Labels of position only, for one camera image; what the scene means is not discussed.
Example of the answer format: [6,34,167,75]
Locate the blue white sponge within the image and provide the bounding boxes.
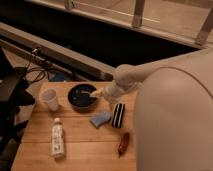
[90,112,111,128]

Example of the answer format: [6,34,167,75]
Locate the red brown toy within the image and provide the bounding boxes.
[118,133,130,156]

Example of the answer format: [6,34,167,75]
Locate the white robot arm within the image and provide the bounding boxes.
[92,48,213,171]

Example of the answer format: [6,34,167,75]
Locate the black equipment left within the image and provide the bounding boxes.
[0,48,35,155]

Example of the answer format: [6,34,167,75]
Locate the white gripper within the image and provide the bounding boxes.
[90,82,134,104]

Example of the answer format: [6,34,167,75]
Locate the white bottle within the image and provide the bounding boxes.
[51,118,65,158]

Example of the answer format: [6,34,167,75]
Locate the black white striped block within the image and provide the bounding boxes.
[112,103,125,128]

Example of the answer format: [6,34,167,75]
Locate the black bowl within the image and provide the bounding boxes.
[68,83,97,109]

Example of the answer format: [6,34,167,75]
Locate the metal rail beam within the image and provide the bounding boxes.
[0,22,115,81]

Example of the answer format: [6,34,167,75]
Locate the black cables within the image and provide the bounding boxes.
[23,46,54,84]

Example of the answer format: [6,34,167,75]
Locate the white plastic cup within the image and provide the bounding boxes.
[40,89,59,111]

